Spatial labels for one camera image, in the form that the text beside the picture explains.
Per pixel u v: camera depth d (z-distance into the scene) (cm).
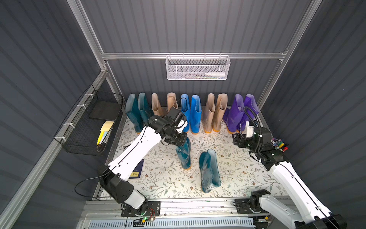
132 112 83
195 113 83
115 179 40
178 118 59
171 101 93
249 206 73
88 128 74
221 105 96
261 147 57
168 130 50
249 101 89
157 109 84
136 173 84
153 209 73
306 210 40
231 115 93
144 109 84
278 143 82
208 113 87
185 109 84
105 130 72
